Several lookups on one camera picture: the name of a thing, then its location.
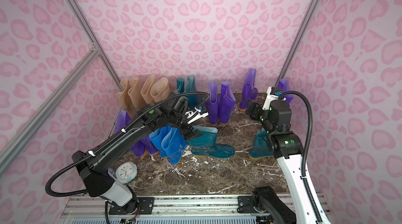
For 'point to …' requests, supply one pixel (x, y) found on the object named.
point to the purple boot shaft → (226, 103)
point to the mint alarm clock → (126, 172)
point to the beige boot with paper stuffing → (160, 90)
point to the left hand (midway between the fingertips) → (199, 124)
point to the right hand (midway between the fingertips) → (255, 102)
